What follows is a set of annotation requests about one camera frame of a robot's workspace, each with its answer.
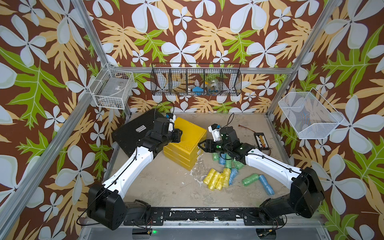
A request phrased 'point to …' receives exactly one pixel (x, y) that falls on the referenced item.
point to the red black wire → (248, 128)
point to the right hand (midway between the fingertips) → (200, 144)
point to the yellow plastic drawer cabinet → (185, 153)
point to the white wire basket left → (112, 88)
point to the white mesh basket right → (311, 116)
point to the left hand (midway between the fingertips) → (181, 129)
